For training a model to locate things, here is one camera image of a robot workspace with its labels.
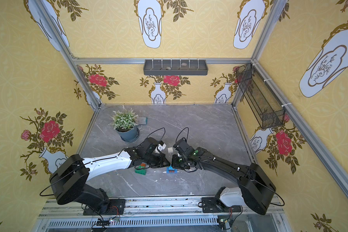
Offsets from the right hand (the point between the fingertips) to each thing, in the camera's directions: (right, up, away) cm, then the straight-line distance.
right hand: (172, 169), depth 81 cm
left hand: (0, +1, 0) cm, 2 cm away
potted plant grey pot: (-29, +25, +6) cm, 39 cm away
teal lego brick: (-1, +1, -2) cm, 2 cm away
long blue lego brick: (-2, -2, +2) cm, 3 cm away
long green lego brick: (-19, -2, +3) cm, 19 cm away
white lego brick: (-2, +9, +11) cm, 14 cm away
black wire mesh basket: (+54, +36, +2) cm, 65 cm away
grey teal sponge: (-23, +27, +28) cm, 46 cm away
